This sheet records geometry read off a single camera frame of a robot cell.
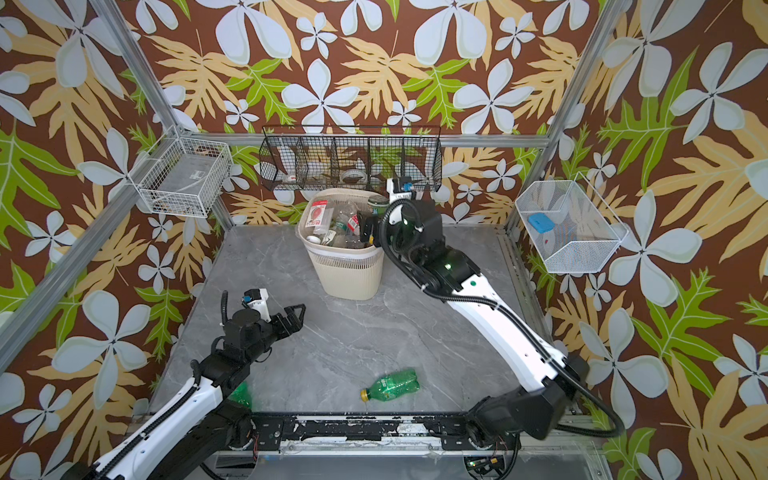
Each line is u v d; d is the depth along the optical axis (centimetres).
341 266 82
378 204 82
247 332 61
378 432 75
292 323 73
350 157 97
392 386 77
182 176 86
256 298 72
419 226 46
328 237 84
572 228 83
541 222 86
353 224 82
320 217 82
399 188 55
